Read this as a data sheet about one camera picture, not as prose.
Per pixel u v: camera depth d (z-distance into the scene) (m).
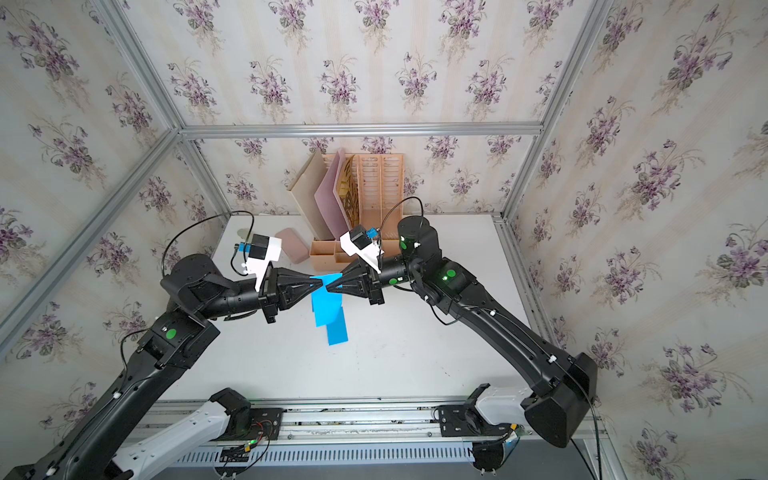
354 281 0.53
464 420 0.65
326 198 0.90
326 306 0.56
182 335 0.44
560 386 0.38
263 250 0.46
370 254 0.51
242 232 1.11
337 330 0.91
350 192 1.02
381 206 1.28
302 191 0.90
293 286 0.53
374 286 0.51
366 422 0.75
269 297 0.47
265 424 0.72
